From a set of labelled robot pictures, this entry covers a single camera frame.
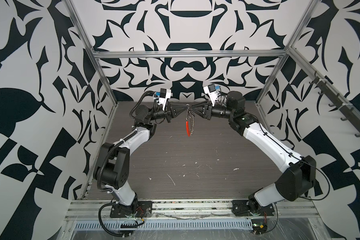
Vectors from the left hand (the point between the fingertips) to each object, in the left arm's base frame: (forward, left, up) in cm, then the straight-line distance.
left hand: (189, 104), depth 66 cm
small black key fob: (-1, -1, -4) cm, 5 cm away
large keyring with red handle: (-5, 0, -6) cm, 7 cm away
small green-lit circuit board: (-42, -32, -39) cm, 66 cm away
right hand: (0, -1, -2) cm, 2 cm away
